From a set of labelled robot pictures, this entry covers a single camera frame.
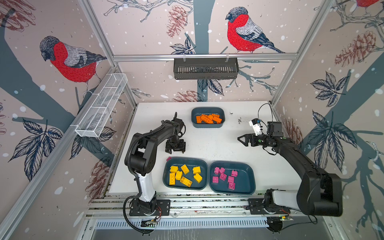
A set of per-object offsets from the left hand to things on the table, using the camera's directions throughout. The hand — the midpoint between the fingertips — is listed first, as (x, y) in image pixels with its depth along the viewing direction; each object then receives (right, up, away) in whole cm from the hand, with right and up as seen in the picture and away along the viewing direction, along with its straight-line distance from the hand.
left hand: (179, 152), depth 91 cm
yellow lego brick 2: (+4, -9, -5) cm, 11 cm away
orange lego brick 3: (+27, +19, +16) cm, 37 cm away
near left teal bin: (+6, -7, -1) cm, 9 cm away
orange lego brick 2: (+26, +23, +20) cm, 40 cm away
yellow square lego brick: (+11, -9, -7) cm, 16 cm away
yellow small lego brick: (+12, -12, -9) cm, 19 cm away
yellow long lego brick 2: (+5, -14, -10) cm, 18 cm away
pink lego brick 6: (+30, -13, -10) cm, 34 cm away
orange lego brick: (+13, +20, +17) cm, 29 cm away
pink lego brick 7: (+32, -10, -8) cm, 35 cm away
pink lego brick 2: (+22, -9, -7) cm, 25 cm away
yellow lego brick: (-2, -8, -7) cm, 11 cm away
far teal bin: (+12, +26, +23) cm, 37 cm away
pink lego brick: (+21, -13, -9) cm, 27 cm away
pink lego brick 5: (+30, -16, -12) cm, 36 cm away
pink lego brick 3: (+26, -12, -7) cm, 30 cm away
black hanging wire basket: (+18, +56, +14) cm, 60 cm away
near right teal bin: (+38, -15, -9) cm, 42 cm away
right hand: (+39, +9, -5) cm, 40 cm away
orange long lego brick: (+18, +20, +18) cm, 32 cm away
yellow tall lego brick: (+1, -11, -9) cm, 14 cm away
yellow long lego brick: (-3, -13, -8) cm, 16 cm away
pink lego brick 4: (+26, -9, -7) cm, 28 cm away
